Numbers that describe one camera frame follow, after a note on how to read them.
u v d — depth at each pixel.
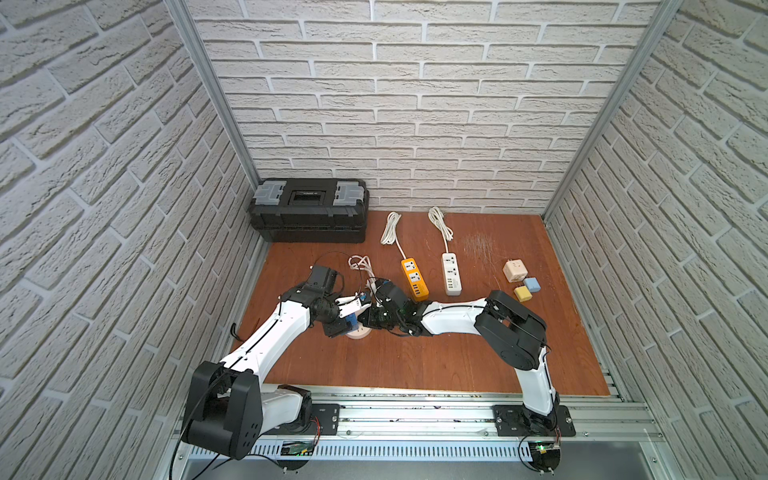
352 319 0.77
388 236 1.07
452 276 0.98
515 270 0.97
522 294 0.95
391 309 0.71
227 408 0.40
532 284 0.98
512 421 0.74
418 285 0.96
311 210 1.00
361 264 0.98
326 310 0.71
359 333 0.87
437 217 1.16
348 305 0.74
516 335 0.51
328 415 0.74
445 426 0.74
